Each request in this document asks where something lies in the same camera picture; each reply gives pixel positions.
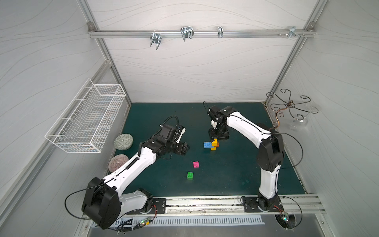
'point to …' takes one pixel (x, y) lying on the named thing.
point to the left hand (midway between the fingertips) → (184, 146)
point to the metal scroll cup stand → (284, 97)
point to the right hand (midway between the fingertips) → (215, 139)
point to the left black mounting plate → (158, 206)
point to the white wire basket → (86, 124)
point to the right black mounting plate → (252, 204)
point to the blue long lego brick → (208, 144)
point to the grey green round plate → (123, 141)
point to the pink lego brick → (196, 164)
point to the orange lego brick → (218, 144)
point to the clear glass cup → (299, 125)
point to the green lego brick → (190, 176)
